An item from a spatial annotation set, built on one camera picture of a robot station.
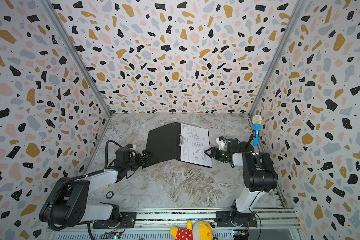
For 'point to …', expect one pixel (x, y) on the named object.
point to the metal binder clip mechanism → (181, 140)
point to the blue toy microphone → (256, 121)
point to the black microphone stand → (246, 146)
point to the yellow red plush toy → (200, 230)
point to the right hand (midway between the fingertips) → (207, 151)
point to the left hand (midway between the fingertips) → (148, 155)
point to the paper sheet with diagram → (195, 142)
